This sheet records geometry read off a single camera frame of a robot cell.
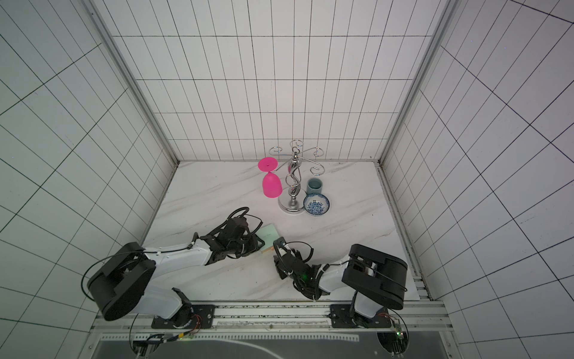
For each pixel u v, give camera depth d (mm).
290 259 646
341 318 745
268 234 892
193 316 720
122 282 427
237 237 702
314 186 1039
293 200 1025
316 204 1005
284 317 743
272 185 870
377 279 449
